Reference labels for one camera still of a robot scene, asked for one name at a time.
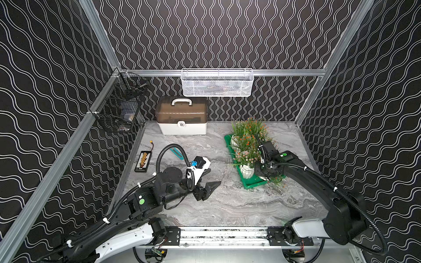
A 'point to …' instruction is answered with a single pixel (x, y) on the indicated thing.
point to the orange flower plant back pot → (244, 142)
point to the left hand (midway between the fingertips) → (215, 174)
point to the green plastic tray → (256, 180)
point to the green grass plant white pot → (239, 128)
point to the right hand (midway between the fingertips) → (258, 170)
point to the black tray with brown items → (143, 161)
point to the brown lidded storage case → (181, 115)
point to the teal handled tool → (177, 153)
